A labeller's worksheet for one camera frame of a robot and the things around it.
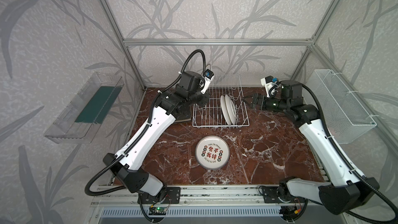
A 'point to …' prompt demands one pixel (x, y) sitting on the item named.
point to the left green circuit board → (157, 211)
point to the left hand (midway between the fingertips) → (207, 86)
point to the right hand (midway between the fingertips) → (249, 95)
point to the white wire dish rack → (210, 114)
